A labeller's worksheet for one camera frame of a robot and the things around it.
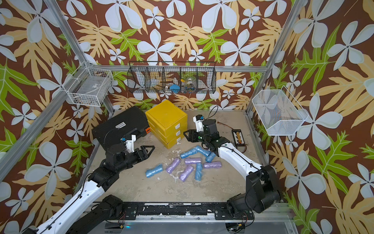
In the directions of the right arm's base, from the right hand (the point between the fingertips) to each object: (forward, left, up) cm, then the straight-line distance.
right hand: (186, 132), depth 83 cm
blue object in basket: (+29, +8, +9) cm, 31 cm away
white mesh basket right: (+7, -54, +7) cm, 55 cm away
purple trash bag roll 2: (-10, -4, -16) cm, 20 cm away
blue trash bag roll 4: (-8, -15, -17) cm, 24 cm away
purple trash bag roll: (-10, +6, -18) cm, 22 cm away
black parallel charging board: (+8, -37, -18) cm, 42 cm away
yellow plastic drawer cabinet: (+5, +12, +2) cm, 13 cm away
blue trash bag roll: (-17, +21, -18) cm, 33 cm away
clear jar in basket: (+34, -3, +9) cm, 35 cm away
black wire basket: (+38, +12, +12) cm, 41 cm away
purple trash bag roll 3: (-17, 0, -18) cm, 25 cm away
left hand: (-11, +18, +2) cm, 21 cm away
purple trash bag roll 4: (-13, -17, -17) cm, 27 cm away
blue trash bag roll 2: (-5, -2, -17) cm, 18 cm away
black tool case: (+19, +40, -13) cm, 46 cm away
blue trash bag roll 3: (-4, -12, -17) cm, 21 cm away
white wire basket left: (+23, +58, +16) cm, 65 cm away
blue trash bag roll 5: (-17, -7, -17) cm, 25 cm away
